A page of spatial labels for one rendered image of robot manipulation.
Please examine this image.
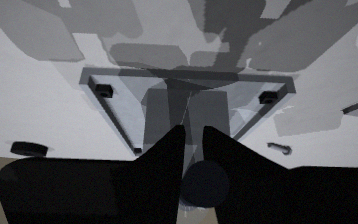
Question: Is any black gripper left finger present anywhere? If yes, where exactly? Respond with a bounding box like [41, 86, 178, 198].
[0, 125, 186, 224]

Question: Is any dark grey bolt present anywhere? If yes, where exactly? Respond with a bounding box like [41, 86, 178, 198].
[267, 143, 293, 156]

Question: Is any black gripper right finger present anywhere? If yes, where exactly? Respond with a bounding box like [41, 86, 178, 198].
[202, 126, 358, 224]

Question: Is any black ring spacer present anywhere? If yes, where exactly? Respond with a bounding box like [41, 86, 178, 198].
[10, 142, 48, 157]

